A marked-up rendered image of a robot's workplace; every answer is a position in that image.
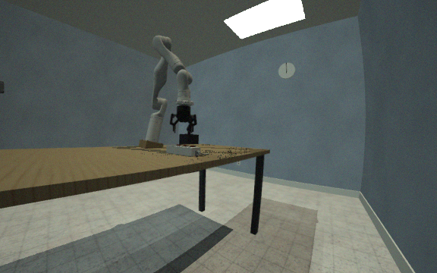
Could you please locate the white power strip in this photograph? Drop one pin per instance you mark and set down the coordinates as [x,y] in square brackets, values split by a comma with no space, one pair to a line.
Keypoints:
[184,150]

